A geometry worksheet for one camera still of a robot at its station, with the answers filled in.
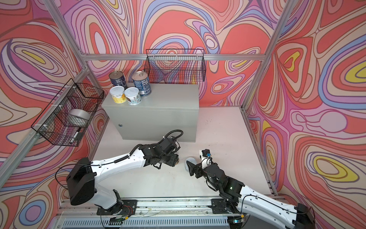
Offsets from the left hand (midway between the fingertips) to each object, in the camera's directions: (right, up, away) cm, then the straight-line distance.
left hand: (176, 156), depth 81 cm
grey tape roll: (-49, +23, -10) cm, 55 cm away
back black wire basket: (-1, +59, +17) cm, 61 cm away
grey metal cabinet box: (-5, +31, +22) cm, 38 cm away
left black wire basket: (-58, +21, -7) cm, 62 cm away
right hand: (+11, -2, -4) cm, 11 cm away
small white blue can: (+9, -3, +4) cm, 11 cm away
